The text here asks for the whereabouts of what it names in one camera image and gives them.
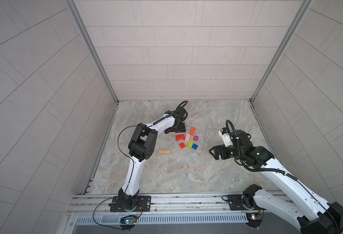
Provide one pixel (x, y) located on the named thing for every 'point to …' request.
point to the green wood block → (190, 144)
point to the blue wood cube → (195, 146)
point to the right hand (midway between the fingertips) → (215, 150)
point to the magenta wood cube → (196, 138)
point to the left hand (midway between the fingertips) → (180, 127)
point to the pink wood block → (187, 137)
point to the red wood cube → (182, 145)
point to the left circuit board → (128, 221)
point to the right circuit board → (254, 216)
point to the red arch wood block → (180, 137)
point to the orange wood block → (192, 130)
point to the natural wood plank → (164, 152)
